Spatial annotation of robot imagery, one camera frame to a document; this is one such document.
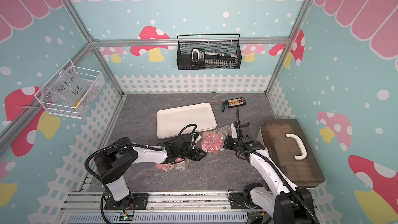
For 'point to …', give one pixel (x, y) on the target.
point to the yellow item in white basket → (75, 104)
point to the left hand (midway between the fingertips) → (203, 156)
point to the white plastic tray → (169, 122)
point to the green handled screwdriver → (223, 107)
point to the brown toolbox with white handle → (285, 142)
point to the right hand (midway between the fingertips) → (224, 140)
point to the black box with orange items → (236, 102)
